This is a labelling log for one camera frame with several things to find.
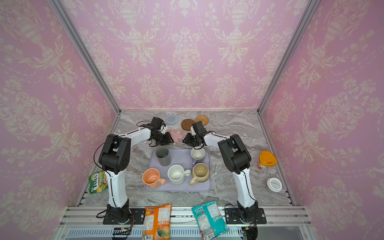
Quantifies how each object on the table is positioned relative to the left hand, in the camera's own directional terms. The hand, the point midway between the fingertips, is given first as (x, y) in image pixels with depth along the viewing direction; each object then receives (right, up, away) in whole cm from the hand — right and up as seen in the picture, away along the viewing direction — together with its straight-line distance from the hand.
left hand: (172, 141), depth 100 cm
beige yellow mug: (+19, -17, -12) cm, 29 cm away
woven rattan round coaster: (+22, +16, +16) cm, 31 cm away
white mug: (+5, -17, -14) cm, 23 cm away
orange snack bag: (-2, -36, -30) cm, 47 cm away
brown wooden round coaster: (+9, +12, +12) cm, 19 cm away
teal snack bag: (+23, -35, -30) cm, 52 cm away
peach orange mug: (-10, -19, -15) cm, 26 cm away
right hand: (+9, 0, 0) cm, 9 cm away
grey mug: (-4, -7, -9) cm, 12 cm away
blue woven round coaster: (-3, +16, +16) cm, 22 cm away
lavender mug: (+17, -8, -6) cm, 19 cm away
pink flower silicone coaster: (+3, +4, +6) cm, 8 cm away
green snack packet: (-39, -21, -17) cm, 47 cm away
